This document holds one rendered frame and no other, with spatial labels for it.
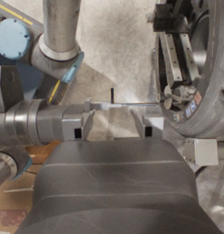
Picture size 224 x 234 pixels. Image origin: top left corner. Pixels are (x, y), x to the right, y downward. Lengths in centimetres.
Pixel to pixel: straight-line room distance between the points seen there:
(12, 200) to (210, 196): 177
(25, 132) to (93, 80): 114
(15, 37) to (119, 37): 82
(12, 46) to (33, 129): 54
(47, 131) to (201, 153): 57
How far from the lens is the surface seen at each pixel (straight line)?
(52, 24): 60
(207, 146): 71
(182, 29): 91
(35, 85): 103
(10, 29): 78
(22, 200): 135
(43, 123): 25
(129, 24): 140
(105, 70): 136
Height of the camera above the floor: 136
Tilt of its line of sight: 74 degrees down
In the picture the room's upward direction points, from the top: 179 degrees clockwise
